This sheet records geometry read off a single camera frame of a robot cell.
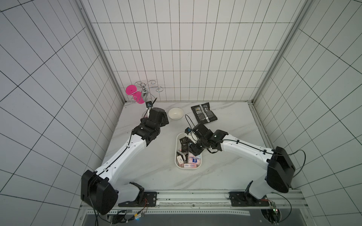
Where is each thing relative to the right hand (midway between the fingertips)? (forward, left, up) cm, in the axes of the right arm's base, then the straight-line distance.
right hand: (188, 147), depth 82 cm
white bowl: (+31, +11, -6) cm, 33 cm away
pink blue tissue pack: (-5, -4, -6) cm, 9 cm away
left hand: (+11, +20, +12) cm, 26 cm away
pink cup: (+28, +38, +19) cm, 51 cm away
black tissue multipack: (+34, -10, -9) cm, 36 cm away
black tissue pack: (+8, +3, -7) cm, 11 cm away
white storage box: (-5, +2, -6) cm, 8 cm away
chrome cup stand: (+29, +28, +18) cm, 44 cm away
